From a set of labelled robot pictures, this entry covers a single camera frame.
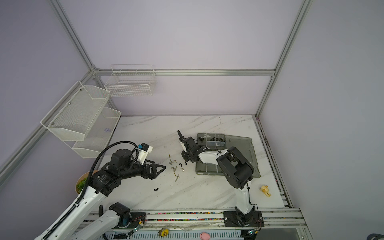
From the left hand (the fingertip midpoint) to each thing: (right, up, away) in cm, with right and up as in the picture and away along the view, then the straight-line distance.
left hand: (158, 167), depth 71 cm
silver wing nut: (+2, -3, +24) cm, 24 cm away
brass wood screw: (+1, 0, +27) cm, 27 cm away
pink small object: (+22, -32, -2) cm, 39 cm away
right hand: (+11, +4, +26) cm, 29 cm away
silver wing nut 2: (+10, -7, +20) cm, 23 cm away
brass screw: (+7, -10, +17) cm, 22 cm away
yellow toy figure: (+56, -15, +9) cm, 59 cm away
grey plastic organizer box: (+35, +10, +32) cm, 48 cm away
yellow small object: (+3, -30, -2) cm, 31 cm away
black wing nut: (-4, -16, +13) cm, 21 cm away
